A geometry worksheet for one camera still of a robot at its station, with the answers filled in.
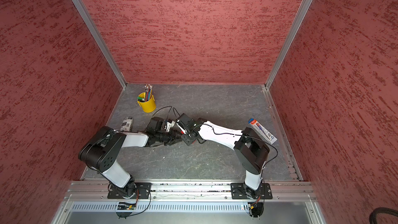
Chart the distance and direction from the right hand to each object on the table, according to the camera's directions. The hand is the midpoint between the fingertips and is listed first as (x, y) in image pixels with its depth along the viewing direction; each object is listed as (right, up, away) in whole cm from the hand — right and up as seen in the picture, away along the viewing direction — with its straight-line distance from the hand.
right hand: (190, 139), depth 86 cm
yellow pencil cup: (-29, +18, +14) cm, 37 cm away
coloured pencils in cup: (-28, +28, +10) cm, 41 cm away
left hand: (-5, -2, +3) cm, 6 cm away
